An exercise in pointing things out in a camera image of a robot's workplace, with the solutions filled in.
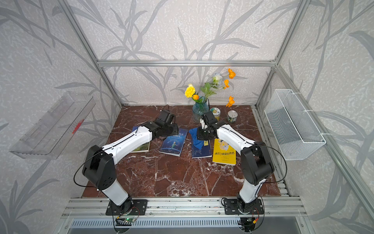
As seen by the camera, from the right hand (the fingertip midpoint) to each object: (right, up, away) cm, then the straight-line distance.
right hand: (197, 135), depth 90 cm
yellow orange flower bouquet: (+15, +37, +11) cm, 42 cm away
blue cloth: (0, -4, -7) cm, 8 cm away
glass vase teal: (+1, +17, +16) cm, 23 cm away
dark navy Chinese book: (+5, -11, +2) cm, 12 cm away
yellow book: (+17, -11, +1) cm, 20 cm away
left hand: (-12, +4, -2) cm, 13 cm away
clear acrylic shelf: (-69, +3, -22) cm, 72 cm away
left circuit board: (-36, -41, -19) cm, 58 cm away
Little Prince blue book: (-16, -7, +6) cm, 19 cm away
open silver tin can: (+26, +12, +18) cm, 34 cm away
